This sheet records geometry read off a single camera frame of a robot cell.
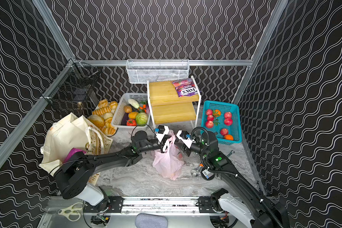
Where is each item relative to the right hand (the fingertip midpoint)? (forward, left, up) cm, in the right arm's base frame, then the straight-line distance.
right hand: (176, 137), depth 73 cm
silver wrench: (+5, -36, -25) cm, 44 cm away
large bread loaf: (+26, +59, -16) cm, 67 cm away
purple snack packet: (-5, +58, -7) cm, 58 cm away
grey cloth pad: (-34, +15, -20) cm, 42 cm away
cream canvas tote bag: (+4, +58, -1) cm, 58 cm away
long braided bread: (+36, +60, -18) cm, 73 cm away
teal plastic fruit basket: (+35, -37, -24) cm, 56 cm away
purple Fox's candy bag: (+25, -5, +12) cm, 29 cm away
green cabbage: (+24, +25, -13) cm, 37 cm away
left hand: (-3, -3, +2) cm, 5 cm away
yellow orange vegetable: (+30, +33, -16) cm, 48 cm away
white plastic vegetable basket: (+42, +44, -12) cm, 62 cm away
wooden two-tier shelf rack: (+29, +6, -7) cm, 30 cm away
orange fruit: (+13, -34, -19) cm, 41 cm away
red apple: (+28, -38, -21) cm, 52 cm away
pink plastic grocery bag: (-12, +4, -2) cm, 12 cm away
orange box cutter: (-5, -15, -24) cm, 28 cm away
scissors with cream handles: (-31, +53, -21) cm, 65 cm away
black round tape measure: (-10, -18, -23) cm, 31 cm away
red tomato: (+23, +33, -16) cm, 44 cm away
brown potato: (+34, +37, -13) cm, 52 cm away
